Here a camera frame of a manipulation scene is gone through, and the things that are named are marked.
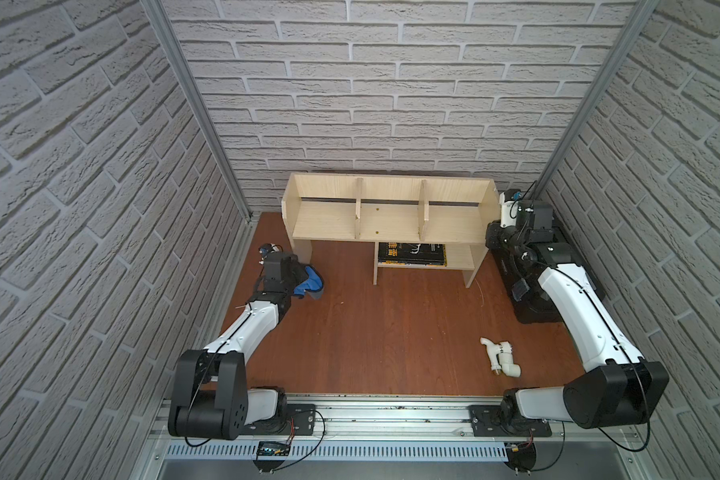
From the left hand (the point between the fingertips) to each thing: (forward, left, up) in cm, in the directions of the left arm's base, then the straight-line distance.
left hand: (288, 259), depth 89 cm
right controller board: (-49, -61, -12) cm, 79 cm away
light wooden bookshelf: (+8, -52, +13) cm, 54 cm away
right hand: (+1, -59, +15) cm, 61 cm away
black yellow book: (+2, -37, +1) cm, 37 cm away
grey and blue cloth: (-8, -9, -2) cm, 12 cm away
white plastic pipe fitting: (-26, -63, -11) cm, 69 cm away
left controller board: (-46, 0, -17) cm, 49 cm away
